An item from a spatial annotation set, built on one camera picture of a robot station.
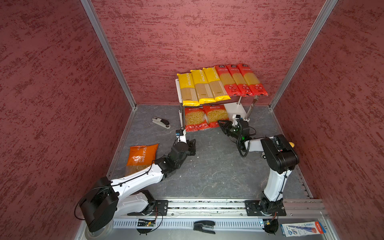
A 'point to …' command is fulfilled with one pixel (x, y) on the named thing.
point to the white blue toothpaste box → (302, 229)
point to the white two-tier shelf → (235, 108)
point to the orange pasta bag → (140, 157)
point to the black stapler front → (204, 225)
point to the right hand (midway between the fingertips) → (216, 123)
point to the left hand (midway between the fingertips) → (193, 143)
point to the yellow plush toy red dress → (292, 144)
